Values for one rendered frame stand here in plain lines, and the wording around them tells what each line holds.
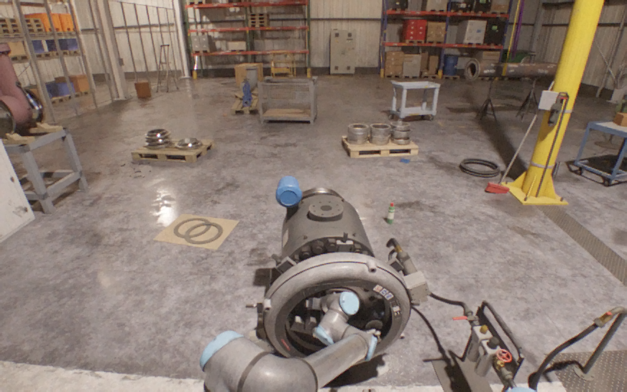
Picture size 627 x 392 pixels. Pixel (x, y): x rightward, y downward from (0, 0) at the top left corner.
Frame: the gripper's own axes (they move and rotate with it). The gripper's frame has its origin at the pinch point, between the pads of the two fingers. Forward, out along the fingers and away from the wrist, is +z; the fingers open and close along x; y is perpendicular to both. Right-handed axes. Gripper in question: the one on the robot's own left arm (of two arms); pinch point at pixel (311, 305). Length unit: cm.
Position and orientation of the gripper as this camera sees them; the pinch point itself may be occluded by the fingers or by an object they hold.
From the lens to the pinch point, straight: 163.2
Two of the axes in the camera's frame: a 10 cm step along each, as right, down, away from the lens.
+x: -8.8, -2.5, -4.1
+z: -4.8, 3.2, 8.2
